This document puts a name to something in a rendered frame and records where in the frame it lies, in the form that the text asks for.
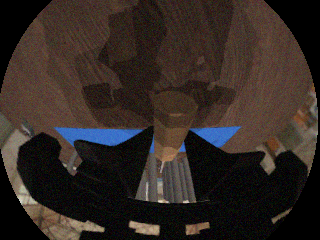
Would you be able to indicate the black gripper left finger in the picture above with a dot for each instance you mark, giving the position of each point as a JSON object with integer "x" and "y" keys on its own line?
{"x": 127, "y": 158}

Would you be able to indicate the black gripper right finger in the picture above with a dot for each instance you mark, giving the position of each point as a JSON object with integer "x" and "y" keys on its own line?
{"x": 210, "y": 166}

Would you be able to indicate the blue tape strip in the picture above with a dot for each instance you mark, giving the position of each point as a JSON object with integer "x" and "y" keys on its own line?
{"x": 216, "y": 136}

